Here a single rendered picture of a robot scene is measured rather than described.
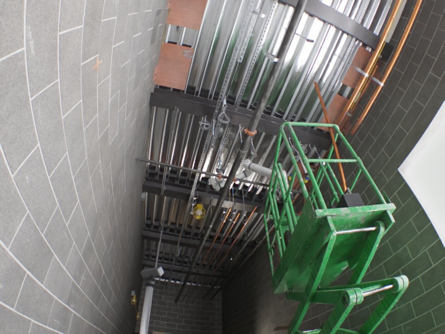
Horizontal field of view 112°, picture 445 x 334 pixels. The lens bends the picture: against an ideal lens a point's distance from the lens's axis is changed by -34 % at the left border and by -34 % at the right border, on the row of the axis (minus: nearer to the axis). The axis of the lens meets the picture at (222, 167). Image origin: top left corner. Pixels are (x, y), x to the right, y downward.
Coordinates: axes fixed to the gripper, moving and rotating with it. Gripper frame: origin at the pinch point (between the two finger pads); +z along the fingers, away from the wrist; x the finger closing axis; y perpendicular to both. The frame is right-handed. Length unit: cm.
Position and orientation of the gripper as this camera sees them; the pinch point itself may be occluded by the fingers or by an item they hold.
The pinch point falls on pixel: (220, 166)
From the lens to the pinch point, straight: 361.0
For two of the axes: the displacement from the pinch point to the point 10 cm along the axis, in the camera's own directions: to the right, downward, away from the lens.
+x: -9.6, -2.0, -1.8
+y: 2.8, -7.3, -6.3
